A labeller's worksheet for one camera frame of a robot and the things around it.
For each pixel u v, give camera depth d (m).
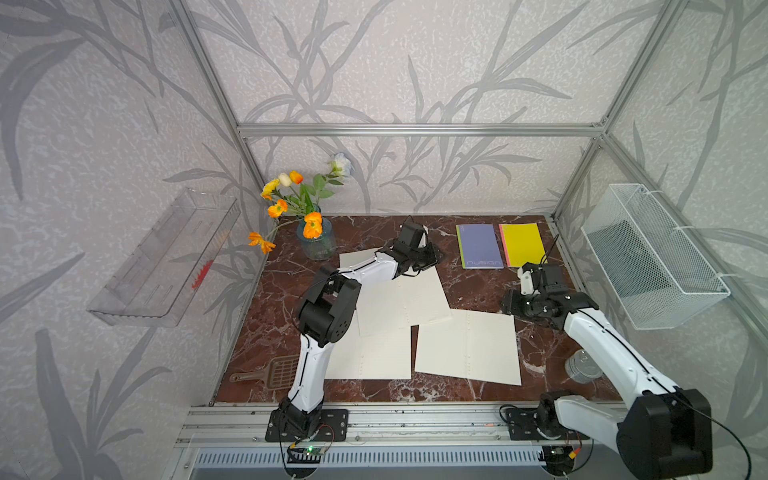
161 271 0.68
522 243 1.11
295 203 0.93
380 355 0.84
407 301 0.96
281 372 0.82
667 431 0.39
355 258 1.07
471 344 0.87
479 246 1.12
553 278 0.65
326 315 0.55
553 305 0.60
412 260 0.84
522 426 0.73
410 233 0.78
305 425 0.64
